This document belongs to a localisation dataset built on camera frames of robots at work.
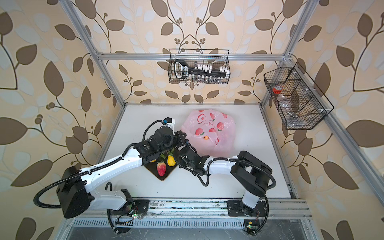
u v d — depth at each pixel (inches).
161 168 33.1
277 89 34.5
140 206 29.2
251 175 17.8
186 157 25.3
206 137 38.0
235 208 29.0
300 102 28.6
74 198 15.5
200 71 32.8
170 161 33.8
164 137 23.0
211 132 36.5
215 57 35.9
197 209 29.7
